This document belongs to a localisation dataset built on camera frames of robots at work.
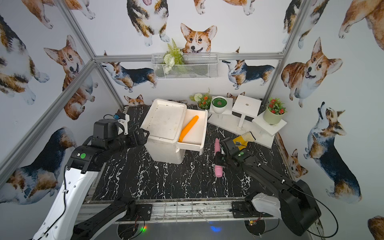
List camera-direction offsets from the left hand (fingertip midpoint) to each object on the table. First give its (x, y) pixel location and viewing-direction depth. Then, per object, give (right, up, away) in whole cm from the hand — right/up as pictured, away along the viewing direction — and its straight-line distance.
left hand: (142, 131), depth 68 cm
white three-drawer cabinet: (+7, +4, +13) cm, 16 cm away
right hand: (+34, -17, +16) cm, 41 cm away
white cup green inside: (+37, +15, +24) cm, 47 cm away
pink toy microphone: (+36, -21, +10) cm, 42 cm away
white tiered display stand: (+52, +8, +29) cm, 60 cm away
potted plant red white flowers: (+28, +17, +33) cm, 47 cm away
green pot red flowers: (+68, +9, +16) cm, 70 cm away
